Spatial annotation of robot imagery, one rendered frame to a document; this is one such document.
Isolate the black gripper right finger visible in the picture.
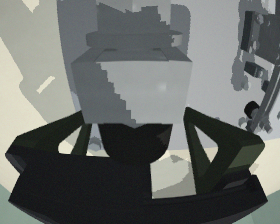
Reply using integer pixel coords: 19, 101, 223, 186
183, 107, 265, 194

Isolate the grey fixture plate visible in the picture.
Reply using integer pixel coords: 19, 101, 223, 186
56, 0, 275, 150

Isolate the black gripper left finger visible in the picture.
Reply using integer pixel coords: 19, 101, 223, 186
11, 110, 92, 155

